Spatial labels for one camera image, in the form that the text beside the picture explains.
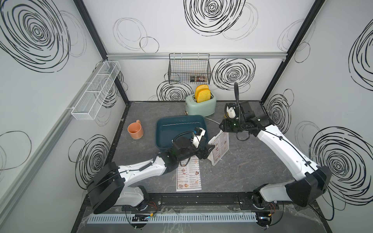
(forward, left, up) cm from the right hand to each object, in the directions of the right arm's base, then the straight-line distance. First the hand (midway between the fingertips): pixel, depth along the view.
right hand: (223, 126), depth 77 cm
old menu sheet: (-20, +18, -23) cm, 35 cm away
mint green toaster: (+25, +9, -8) cm, 28 cm away
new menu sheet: (-5, -1, -12) cm, 13 cm away
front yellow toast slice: (+27, +10, -3) cm, 29 cm away
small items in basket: (+29, +13, +10) cm, 33 cm away
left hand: (-9, +7, -3) cm, 12 cm away
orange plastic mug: (+9, +56, -19) cm, 60 cm away
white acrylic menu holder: (-11, +6, -16) cm, 20 cm away
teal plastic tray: (+13, +34, -21) cm, 42 cm away
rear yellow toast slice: (+33, +13, -1) cm, 35 cm away
